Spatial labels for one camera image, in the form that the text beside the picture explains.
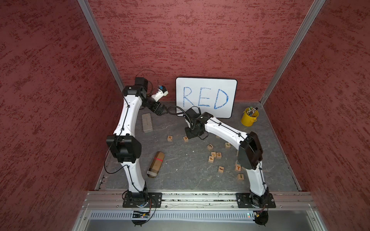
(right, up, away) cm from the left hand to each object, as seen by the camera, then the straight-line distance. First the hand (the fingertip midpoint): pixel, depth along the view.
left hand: (162, 111), depth 83 cm
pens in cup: (+57, 0, +10) cm, 58 cm away
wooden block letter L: (+30, -24, +9) cm, 39 cm away
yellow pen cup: (+59, -7, +19) cm, 62 cm away
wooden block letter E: (+14, -19, +12) cm, 26 cm away
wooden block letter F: (+29, -30, +3) cm, 42 cm away
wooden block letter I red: (+35, -35, 0) cm, 49 cm away
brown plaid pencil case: (-4, -32, 0) cm, 32 cm away
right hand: (+18, -16, +4) cm, 24 cm away
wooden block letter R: (+3, -19, +12) cm, 22 cm away
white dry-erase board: (+35, +11, +14) cm, 40 cm away
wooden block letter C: (+32, -28, +6) cm, 42 cm away
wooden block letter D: (+34, -28, +4) cm, 45 cm away
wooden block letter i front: (+46, -38, -3) cm, 59 cm away
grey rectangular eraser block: (-15, -8, +20) cm, 26 cm away
